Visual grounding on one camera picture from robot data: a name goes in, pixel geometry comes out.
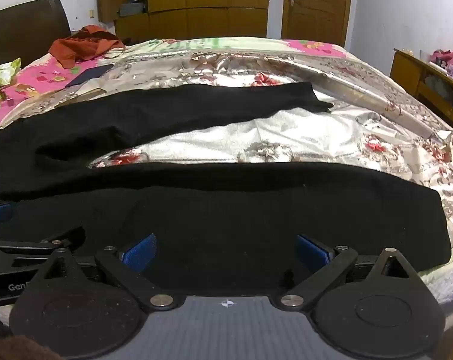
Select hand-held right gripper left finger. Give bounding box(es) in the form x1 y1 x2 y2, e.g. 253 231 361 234
35 232 176 312

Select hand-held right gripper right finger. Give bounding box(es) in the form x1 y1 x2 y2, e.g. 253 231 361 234
281 233 422 312

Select black pants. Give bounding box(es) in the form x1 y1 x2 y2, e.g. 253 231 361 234
0 81 453 293

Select brown fuzzy sleeve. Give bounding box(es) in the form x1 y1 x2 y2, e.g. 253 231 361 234
0 334 60 360

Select silver floral satin blanket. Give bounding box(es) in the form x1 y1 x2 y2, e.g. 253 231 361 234
9 37 453 256

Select white fleece sheet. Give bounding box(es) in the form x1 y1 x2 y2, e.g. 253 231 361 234
416 249 453 331

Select pink floral bedsheet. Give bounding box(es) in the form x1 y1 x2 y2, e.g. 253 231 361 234
0 37 349 136

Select green and white packet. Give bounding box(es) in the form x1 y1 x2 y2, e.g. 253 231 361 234
0 57 22 88

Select dark flat phone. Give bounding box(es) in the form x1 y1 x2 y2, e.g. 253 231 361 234
64 64 115 89

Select red-orange garment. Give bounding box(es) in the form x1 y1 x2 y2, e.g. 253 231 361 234
47 25 125 69

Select dark wooden headboard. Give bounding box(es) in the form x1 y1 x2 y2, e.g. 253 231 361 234
0 0 73 69

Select wooden side cabinet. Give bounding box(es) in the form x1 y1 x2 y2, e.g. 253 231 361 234
389 47 453 136

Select grey box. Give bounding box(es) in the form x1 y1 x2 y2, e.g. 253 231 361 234
119 3 148 17

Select wooden door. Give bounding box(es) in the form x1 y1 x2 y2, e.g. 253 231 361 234
281 0 354 47

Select wooden wardrobe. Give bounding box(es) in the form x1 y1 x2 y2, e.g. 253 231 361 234
96 0 271 45

